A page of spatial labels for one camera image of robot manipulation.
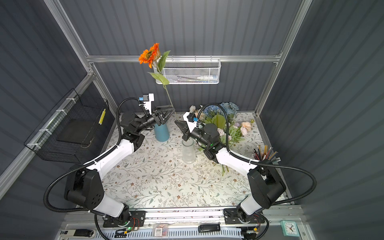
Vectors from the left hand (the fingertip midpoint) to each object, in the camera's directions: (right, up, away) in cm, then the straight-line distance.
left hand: (174, 108), depth 67 cm
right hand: (+1, -7, +4) cm, 8 cm away
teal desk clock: (+54, -57, +2) cm, 78 cm away
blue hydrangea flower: (+36, +6, +44) cm, 57 cm away
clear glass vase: (+6, -25, +19) cm, 32 cm away
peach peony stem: (+45, -8, +34) cm, 57 cm away
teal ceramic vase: (-13, -12, +30) cm, 34 cm away
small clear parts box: (-6, -57, +1) cm, 57 cm away
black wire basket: (-54, -15, -6) cm, 56 cm away
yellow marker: (-43, -3, +16) cm, 46 cm away
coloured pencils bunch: (+50, -24, +16) cm, 58 cm away
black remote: (+17, -56, +2) cm, 59 cm away
